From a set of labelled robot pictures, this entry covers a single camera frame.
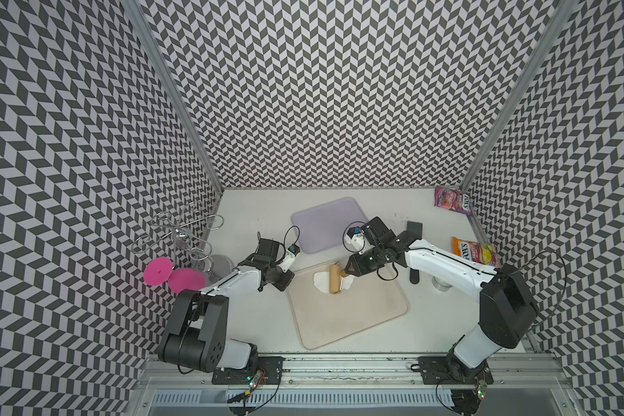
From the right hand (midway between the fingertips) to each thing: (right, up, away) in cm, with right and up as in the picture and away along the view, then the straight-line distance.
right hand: (354, 273), depth 83 cm
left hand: (-24, -3, +8) cm, 25 cm away
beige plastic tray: (-10, -15, +1) cm, 18 cm away
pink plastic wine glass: (-51, +5, -19) cm, 55 cm away
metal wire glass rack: (-63, +12, +20) cm, 67 cm away
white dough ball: (-11, -5, +7) cm, 14 cm away
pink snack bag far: (+46, +25, +26) cm, 58 cm away
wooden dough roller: (-6, -2, +5) cm, 8 cm away
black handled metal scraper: (+27, +12, +21) cm, 36 cm away
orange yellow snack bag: (+49, +5, +11) cm, 50 cm away
